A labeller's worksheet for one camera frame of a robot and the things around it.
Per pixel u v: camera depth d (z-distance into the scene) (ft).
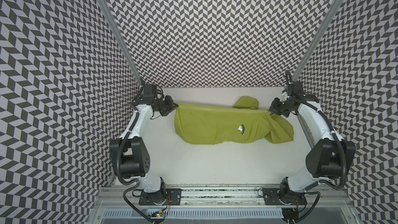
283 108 2.36
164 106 2.52
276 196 2.38
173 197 2.37
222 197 2.43
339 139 1.46
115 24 2.85
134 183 1.49
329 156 1.43
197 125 2.85
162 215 2.15
